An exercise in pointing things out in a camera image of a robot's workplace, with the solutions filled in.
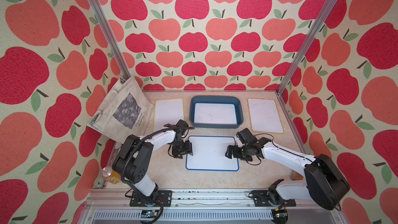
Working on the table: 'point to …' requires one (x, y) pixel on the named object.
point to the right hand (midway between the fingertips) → (232, 158)
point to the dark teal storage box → (216, 99)
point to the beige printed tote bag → (126, 113)
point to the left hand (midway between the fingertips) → (190, 157)
